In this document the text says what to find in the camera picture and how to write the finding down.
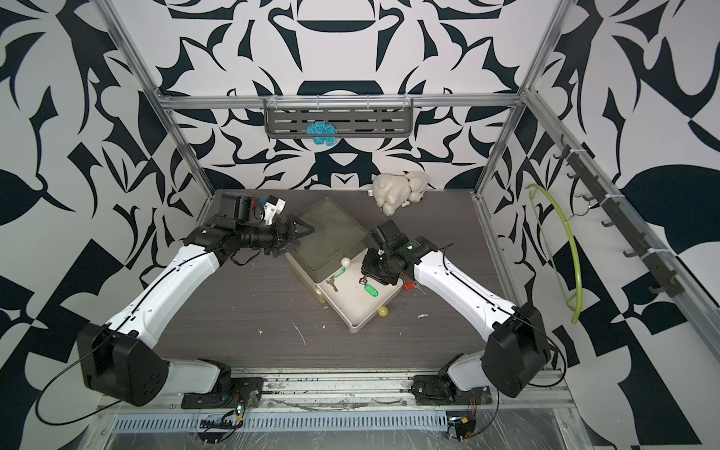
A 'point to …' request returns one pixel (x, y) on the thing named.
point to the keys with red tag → (410, 286)
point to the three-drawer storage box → (329, 261)
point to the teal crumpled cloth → (322, 133)
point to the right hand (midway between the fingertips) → (362, 266)
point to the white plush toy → (391, 191)
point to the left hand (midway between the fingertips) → (305, 231)
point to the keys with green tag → (368, 289)
